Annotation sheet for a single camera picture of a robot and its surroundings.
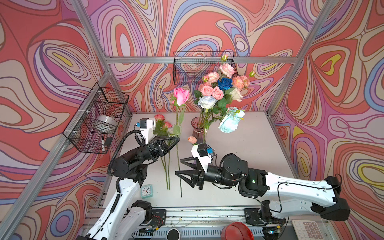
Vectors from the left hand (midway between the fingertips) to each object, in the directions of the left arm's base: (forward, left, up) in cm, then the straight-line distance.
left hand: (179, 147), depth 50 cm
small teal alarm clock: (-3, +21, -41) cm, 46 cm away
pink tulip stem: (+12, -4, -13) cm, 19 cm away
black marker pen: (+13, +39, -17) cm, 45 cm away
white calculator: (-20, -57, -41) cm, 73 cm away
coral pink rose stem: (+40, +18, -41) cm, 60 cm away
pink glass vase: (+33, -8, -27) cm, 44 cm away
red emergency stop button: (-21, -25, -42) cm, 53 cm away
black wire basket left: (+18, +44, -13) cm, 50 cm away
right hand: (-5, 0, -8) cm, 9 cm away
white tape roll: (+21, +38, -11) cm, 45 cm away
